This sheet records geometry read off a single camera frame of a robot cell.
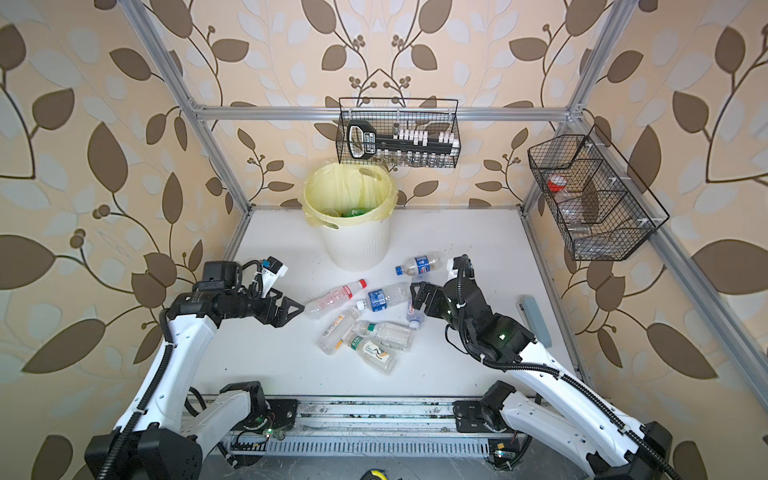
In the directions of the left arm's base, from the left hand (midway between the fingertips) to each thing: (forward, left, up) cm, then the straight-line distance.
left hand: (289, 298), depth 77 cm
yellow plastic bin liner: (+40, -7, 0) cm, 41 cm away
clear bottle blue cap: (+20, -35, -13) cm, 42 cm away
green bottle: (+37, -12, -6) cm, 39 cm away
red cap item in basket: (+29, -71, +17) cm, 78 cm away
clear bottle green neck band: (-3, -27, -16) cm, 31 cm away
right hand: (+1, -35, +4) cm, 35 cm away
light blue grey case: (+5, -67, -11) cm, 68 cm away
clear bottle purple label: (+2, -33, -12) cm, 35 cm away
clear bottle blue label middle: (+6, -23, -12) cm, 26 cm away
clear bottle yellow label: (-5, -10, -12) cm, 17 cm away
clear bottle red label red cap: (+7, -8, -13) cm, 17 cm away
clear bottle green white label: (-10, -22, -11) cm, 26 cm away
